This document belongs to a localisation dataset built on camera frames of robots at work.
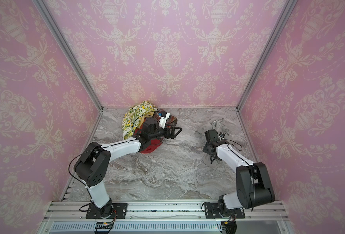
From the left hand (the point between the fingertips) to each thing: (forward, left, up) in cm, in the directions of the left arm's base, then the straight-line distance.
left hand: (178, 128), depth 85 cm
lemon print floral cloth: (+11, +29, -3) cm, 31 cm away
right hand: (-6, -22, -14) cm, 27 cm away
